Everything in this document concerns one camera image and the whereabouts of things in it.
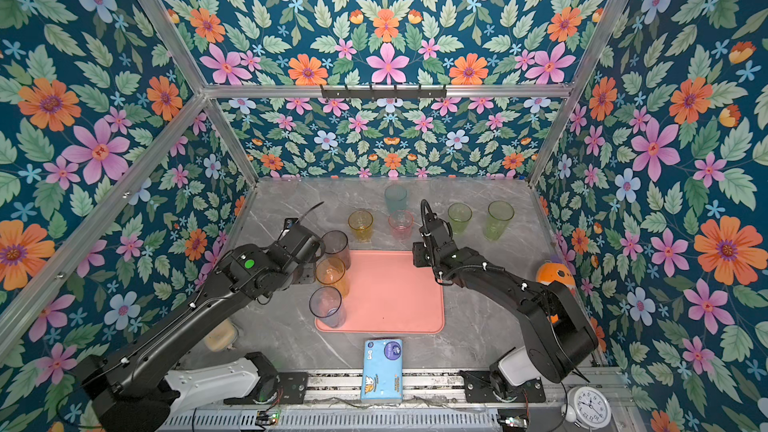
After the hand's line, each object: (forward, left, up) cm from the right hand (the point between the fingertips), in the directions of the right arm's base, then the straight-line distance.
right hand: (419, 246), depth 89 cm
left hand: (-12, +28, +12) cm, 33 cm away
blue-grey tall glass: (-18, +25, 0) cm, 31 cm away
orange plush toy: (-8, -37, -2) cm, 38 cm away
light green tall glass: (+18, -30, -8) cm, 36 cm away
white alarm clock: (-40, -38, -7) cm, 56 cm away
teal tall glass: (+19, +7, 0) cm, 21 cm away
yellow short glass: (+13, +20, -6) cm, 25 cm away
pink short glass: (+14, +6, -7) cm, 16 cm away
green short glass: (+17, -15, -6) cm, 24 cm away
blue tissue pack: (-33, +10, -5) cm, 34 cm away
